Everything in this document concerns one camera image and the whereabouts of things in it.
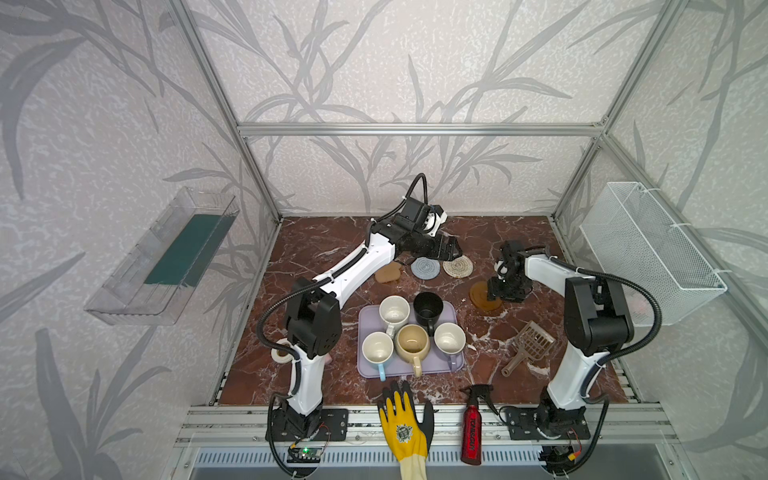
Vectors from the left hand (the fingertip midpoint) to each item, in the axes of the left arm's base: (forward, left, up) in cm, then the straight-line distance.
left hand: (454, 243), depth 83 cm
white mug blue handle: (-23, +21, -20) cm, 37 cm away
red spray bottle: (-41, -3, -17) cm, 45 cm away
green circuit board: (-47, +37, -24) cm, 65 cm away
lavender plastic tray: (-14, +24, -21) cm, 35 cm away
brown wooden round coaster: (-5, -11, -22) cm, 25 cm away
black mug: (-10, +6, -19) cm, 23 cm away
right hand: (-2, -17, -21) cm, 27 cm away
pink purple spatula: (-25, +36, -23) cm, 49 cm away
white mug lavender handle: (-20, 0, -20) cm, 28 cm away
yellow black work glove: (-44, +12, -20) cm, 50 cm away
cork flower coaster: (+4, +19, -22) cm, 29 cm away
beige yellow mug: (-21, +11, -22) cm, 32 cm away
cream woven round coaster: (+7, -6, -23) cm, 24 cm away
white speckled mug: (-11, +17, -20) cm, 28 cm away
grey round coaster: (+7, +6, -23) cm, 25 cm away
